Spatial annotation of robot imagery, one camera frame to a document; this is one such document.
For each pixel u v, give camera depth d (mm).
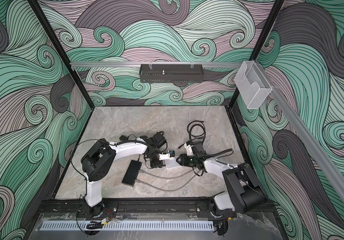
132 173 853
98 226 714
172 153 809
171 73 947
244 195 424
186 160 796
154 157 776
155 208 744
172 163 871
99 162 494
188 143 848
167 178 839
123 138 997
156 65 923
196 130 801
